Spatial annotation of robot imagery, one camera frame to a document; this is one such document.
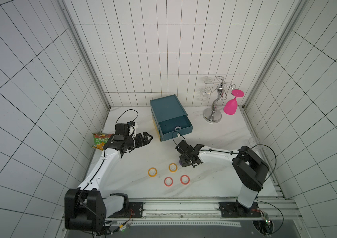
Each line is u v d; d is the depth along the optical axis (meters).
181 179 0.83
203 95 1.09
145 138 0.74
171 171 0.86
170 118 0.85
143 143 0.73
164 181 0.82
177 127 0.88
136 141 0.71
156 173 0.85
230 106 0.96
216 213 0.73
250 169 0.46
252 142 0.95
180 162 0.84
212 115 1.13
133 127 0.69
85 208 0.37
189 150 0.71
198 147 0.68
